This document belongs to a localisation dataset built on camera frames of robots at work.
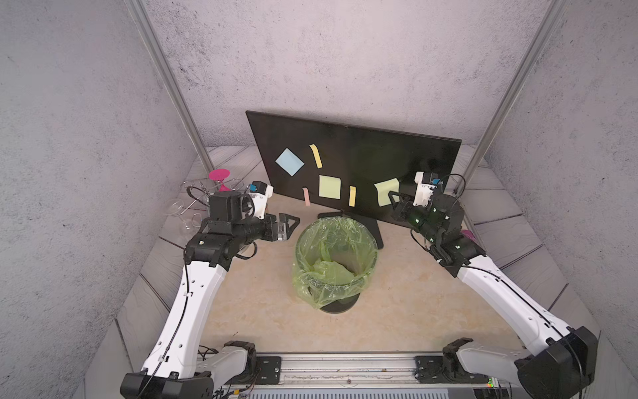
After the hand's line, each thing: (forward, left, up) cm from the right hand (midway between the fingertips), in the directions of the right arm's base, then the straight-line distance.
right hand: (391, 192), depth 72 cm
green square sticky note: (+8, +18, -6) cm, 20 cm away
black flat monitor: (+26, +12, -12) cm, 31 cm away
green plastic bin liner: (-6, +16, -26) cm, 31 cm away
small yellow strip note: (+7, +10, -8) cm, 15 cm away
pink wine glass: (+16, +57, -7) cm, 59 cm away
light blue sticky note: (+14, +31, 0) cm, 34 cm away
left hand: (-8, +28, -2) cm, 30 cm away
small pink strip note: (+12, +26, -14) cm, 32 cm away
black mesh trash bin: (-6, +16, -26) cm, 31 cm away
